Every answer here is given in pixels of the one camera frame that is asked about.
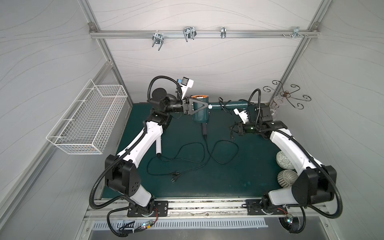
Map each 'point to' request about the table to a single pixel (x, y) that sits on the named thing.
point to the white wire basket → (86, 125)
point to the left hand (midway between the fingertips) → (206, 105)
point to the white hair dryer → (158, 145)
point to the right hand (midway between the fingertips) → (230, 127)
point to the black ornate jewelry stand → (288, 94)
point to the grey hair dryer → (204, 130)
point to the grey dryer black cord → (210, 154)
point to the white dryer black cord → (176, 172)
